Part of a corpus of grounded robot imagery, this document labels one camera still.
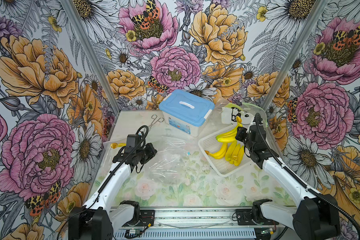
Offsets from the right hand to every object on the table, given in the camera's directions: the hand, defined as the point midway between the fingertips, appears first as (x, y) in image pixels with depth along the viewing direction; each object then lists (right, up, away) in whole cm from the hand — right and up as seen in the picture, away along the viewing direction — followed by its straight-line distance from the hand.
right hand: (238, 131), depth 84 cm
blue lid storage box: (-29, +13, +15) cm, 35 cm away
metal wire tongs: (-54, +10, +35) cm, 65 cm away
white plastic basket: (-13, -9, +13) cm, 20 cm away
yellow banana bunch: (-4, -3, 0) cm, 5 cm away
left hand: (-45, -13, -2) cm, 47 cm away
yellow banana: (-8, -14, +7) cm, 18 cm away
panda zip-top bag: (+6, +10, +24) cm, 27 cm away
